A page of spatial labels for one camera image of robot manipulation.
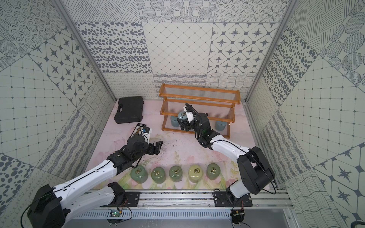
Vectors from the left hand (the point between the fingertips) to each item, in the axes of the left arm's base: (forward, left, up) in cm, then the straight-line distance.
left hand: (159, 141), depth 80 cm
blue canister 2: (+20, -7, -8) cm, 22 cm away
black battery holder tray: (+17, +20, -13) cm, 29 cm away
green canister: (-16, -1, -7) cm, 18 cm away
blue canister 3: (+18, -39, -7) cm, 43 cm away
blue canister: (+13, -12, +9) cm, 20 cm away
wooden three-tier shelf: (+28, -38, +3) cm, 47 cm away
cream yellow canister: (-15, -21, -7) cm, 27 cm away
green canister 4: (-13, -31, -7) cm, 34 cm away
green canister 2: (-15, -10, -7) cm, 20 cm away
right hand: (+14, -14, +5) cm, 21 cm away
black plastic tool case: (+33, +30, -10) cm, 46 cm away
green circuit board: (-33, +21, -16) cm, 42 cm away
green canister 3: (-16, +9, -7) cm, 20 cm away
